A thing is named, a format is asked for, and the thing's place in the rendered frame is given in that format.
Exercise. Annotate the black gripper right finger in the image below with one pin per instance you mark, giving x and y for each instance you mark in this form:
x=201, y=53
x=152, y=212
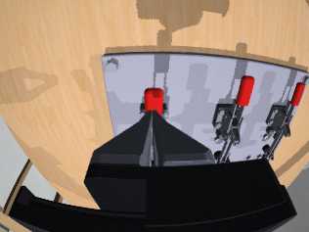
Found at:
x=173, y=147

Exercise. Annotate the black toggle clamp with red handle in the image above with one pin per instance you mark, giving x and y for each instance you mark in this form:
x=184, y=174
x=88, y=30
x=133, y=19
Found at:
x=229, y=116
x=280, y=117

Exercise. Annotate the grey fixture plate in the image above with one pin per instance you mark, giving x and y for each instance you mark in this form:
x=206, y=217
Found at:
x=193, y=84

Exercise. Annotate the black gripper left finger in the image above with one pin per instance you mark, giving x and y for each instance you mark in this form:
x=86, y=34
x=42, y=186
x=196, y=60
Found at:
x=130, y=146

